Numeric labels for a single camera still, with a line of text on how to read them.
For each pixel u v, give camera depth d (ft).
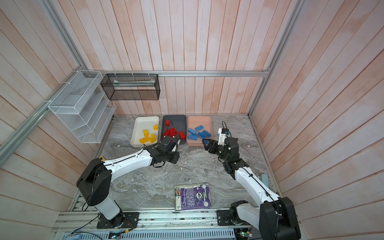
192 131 3.52
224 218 2.39
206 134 3.49
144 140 3.40
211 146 2.38
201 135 3.41
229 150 2.01
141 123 3.77
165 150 2.21
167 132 3.51
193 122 3.75
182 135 3.51
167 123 3.66
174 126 3.74
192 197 2.57
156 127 3.61
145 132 3.51
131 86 2.96
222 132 2.44
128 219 2.39
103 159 3.11
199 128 3.63
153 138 3.37
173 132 3.71
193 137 3.42
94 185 1.45
